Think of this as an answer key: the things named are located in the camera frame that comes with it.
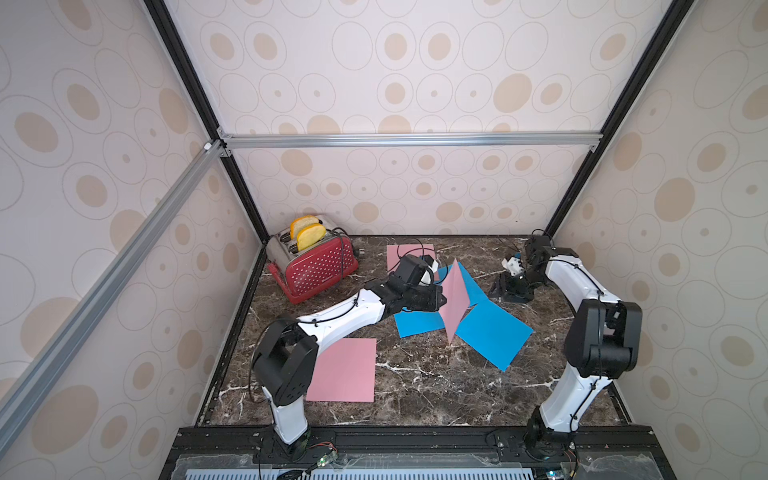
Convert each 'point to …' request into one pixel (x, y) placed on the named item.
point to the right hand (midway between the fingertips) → (495, 296)
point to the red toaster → (301, 274)
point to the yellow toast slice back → (301, 223)
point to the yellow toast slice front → (310, 235)
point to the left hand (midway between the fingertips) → (455, 301)
